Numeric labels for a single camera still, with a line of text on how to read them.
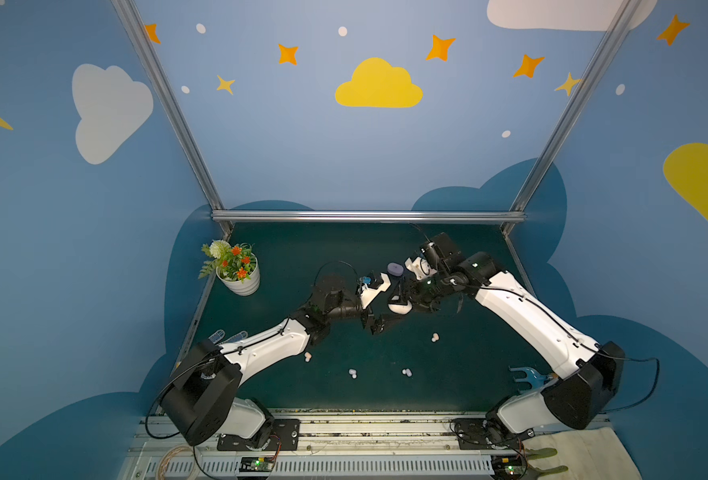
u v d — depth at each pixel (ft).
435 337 2.98
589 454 2.35
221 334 2.98
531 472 2.26
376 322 2.22
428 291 2.10
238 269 2.97
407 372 2.76
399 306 2.29
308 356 2.87
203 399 1.38
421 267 2.22
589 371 1.33
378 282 2.09
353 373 2.76
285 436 2.42
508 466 2.34
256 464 2.32
